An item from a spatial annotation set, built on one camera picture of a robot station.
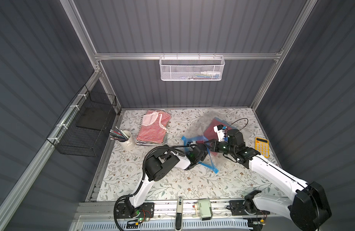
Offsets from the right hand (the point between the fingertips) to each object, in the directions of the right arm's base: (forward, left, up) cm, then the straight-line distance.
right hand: (206, 143), depth 79 cm
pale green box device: (-30, +2, -13) cm, 33 cm away
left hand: (+4, -7, -14) cm, 16 cm away
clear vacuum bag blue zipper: (+28, -7, -20) cm, 35 cm away
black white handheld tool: (-32, +15, -14) cm, 38 cm away
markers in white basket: (+41, -3, +17) cm, 44 cm away
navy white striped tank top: (+9, +34, -15) cm, 38 cm away
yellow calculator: (+9, -41, -17) cm, 46 cm away
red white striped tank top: (+23, +35, -14) cm, 44 cm away
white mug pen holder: (+5, +47, -10) cm, 49 cm away
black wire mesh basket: (+1, +65, +10) cm, 66 cm away
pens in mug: (+10, +54, -7) cm, 55 cm away
